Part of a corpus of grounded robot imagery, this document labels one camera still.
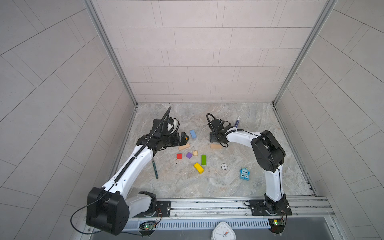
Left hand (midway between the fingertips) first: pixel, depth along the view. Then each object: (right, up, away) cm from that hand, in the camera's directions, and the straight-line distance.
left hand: (186, 137), depth 79 cm
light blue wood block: (+2, 0, +20) cm, 21 cm away
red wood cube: (-5, -13, +11) cm, 18 cm away
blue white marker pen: (+34, +7, +26) cm, 43 cm away
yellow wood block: (+7, -18, +4) cm, 20 cm away
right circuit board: (+43, -39, -11) cm, 59 cm away
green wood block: (+10, -15, +10) cm, 21 cm away
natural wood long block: (-3, -8, +14) cm, 16 cm away
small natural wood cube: (+4, -11, +10) cm, 16 cm away
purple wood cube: (+1, -12, +10) cm, 16 cm away
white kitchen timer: (+17, -39, -15) cm, 45 cm away
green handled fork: (-18, -19, +4) cm, 26 cm away
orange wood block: (+1, 0, -8) cm, 8 cm away
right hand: (+17, -4, +21) cm, 27 cm away
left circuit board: (-16, -37, -14) cm, 43 cm away
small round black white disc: (+21, -18, +6) cm, 28 cm away
